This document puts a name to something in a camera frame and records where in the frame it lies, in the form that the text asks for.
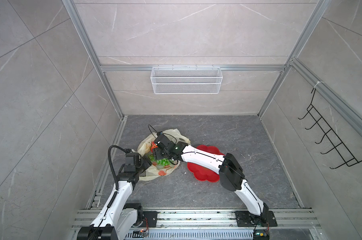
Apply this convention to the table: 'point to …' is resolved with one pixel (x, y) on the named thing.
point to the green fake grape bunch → (162, 161)
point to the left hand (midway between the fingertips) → (145, 157)
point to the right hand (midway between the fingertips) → (157, 151)
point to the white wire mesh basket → (186, 80)
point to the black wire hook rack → (340, 148)
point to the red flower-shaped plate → (202, 174)
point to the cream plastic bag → (145, 146)
